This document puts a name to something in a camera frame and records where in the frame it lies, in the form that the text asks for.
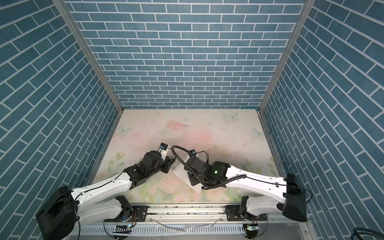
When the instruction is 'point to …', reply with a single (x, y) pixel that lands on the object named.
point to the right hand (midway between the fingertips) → (188, 173)
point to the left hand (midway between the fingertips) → (172, 159)
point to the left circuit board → (123, 229)
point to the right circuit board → (252, 229)
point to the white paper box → (183, 174)
